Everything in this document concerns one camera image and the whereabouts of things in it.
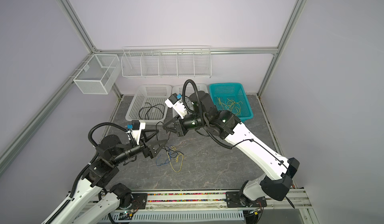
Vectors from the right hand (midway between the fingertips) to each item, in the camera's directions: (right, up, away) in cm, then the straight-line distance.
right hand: (163, 129), depth 57 cm
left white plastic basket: (-22, +20, +62) cm, 69 cm away
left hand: (-2, -5, +6) cm, 8 cm away
